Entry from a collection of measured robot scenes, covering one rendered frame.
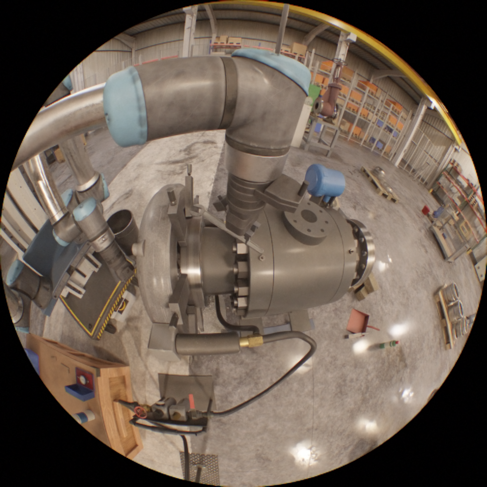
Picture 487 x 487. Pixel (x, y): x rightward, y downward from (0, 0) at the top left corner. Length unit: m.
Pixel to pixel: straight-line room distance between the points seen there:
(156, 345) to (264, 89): 0.59
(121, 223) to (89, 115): 1.58
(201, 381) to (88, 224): 1.20
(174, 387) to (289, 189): 1.40
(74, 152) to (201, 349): 0.90
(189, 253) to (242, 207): 0.39
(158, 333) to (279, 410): 1.19
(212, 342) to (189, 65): 0.57
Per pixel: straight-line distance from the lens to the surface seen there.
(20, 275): 1.04
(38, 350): 1.72
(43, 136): 0.38
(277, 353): 1.40
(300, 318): 1.20
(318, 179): 0.81
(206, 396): 1.40
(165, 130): 0.17
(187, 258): 0.62
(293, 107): 0.20
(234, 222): 0.31
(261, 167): 0.21
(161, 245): 0.49
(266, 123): 0.19
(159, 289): 0.50
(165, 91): 0.15
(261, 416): 1.50
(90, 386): 1.24
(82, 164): 0.89
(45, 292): 1.11
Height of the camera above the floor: 1.33
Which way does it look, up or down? 54 degrees down
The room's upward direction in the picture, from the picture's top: 11 degrees clockwise
